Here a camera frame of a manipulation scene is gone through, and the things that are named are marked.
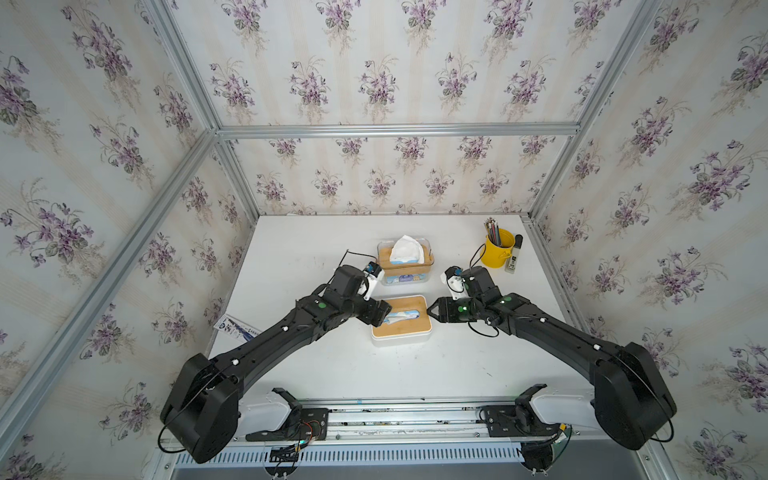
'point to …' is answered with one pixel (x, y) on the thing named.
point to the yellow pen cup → (495, 256)
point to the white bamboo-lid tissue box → (408, 323)
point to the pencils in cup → (493, 231)
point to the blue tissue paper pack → (405, 251)
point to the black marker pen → (511, 265)
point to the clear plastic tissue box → (406, 280)
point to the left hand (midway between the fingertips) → (382, 304)
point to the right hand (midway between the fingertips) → (436, 311)
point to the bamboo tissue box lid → (404, 268)
